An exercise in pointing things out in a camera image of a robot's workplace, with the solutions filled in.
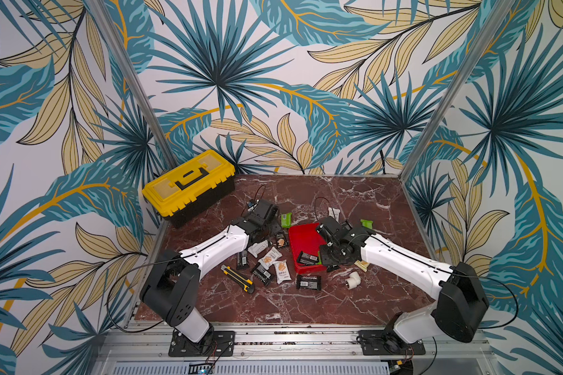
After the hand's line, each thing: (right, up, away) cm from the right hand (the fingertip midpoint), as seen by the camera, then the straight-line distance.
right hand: (326, 257), depth 83 cm
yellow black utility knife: (-29, -10, +1) cm, 30 cm away
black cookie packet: (-23, -7, +4) cm, 24 cm away
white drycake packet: (-20, -2, +9) cm, 22 cm away
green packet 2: (+21, +10, +17) cm, 29 cm away
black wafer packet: (-6, -10, +2) cm, 11 cm away
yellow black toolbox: (-54, +25, +8) cm, 60 cm away
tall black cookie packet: (-31, -2, +7) cm, 32 cm away
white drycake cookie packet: (-16, -6, +5) cm, 18 cm away
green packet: (-14, +12, +20) cm, 27 cm away
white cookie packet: (-26, +1, +10) cm, 27 cm away
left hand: (-18, +10, +5) cm, 21 cm away
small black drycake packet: (-16, +4, +12) cm, 21 cm away
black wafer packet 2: (-6, -2, +7) cm, 10 cm away
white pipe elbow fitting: (+10, -8, 0) cm, 13 cm away
